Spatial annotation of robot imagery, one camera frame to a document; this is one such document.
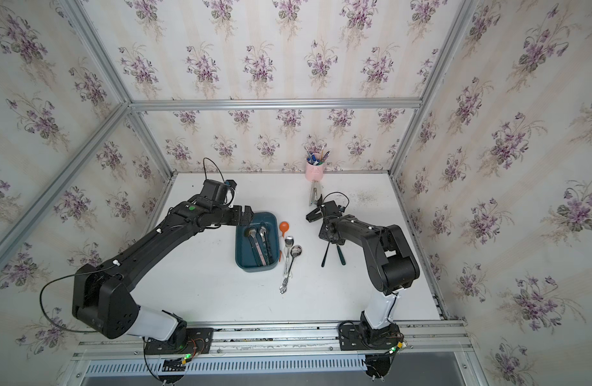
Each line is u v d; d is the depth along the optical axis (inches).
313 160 43.7
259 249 36.5
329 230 28.2
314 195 42.7
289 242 37.4
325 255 36.4
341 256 35.8
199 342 28.4
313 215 40.1
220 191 25.3
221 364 28.9
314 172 44.8
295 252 36.7
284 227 38.8
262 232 38.2
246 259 35.6
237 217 28.8
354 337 28.9
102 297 15.8
